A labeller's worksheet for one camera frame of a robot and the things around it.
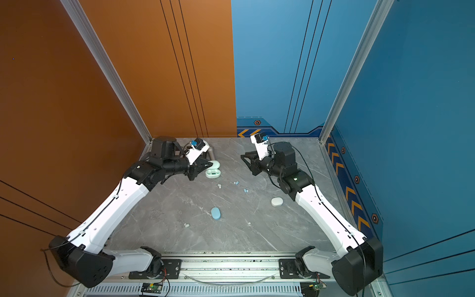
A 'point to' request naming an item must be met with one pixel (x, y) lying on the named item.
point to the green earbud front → (187, 225)
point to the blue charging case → (216, 213)
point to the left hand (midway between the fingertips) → (210, 160)
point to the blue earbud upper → (236, 182)
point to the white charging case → (277, 202)
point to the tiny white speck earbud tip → (248, 223)
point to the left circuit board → (154, 288)
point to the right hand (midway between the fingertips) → (242, 155)
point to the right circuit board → (312, 289)
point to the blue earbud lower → (245, 190)
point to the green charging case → (213, 171)
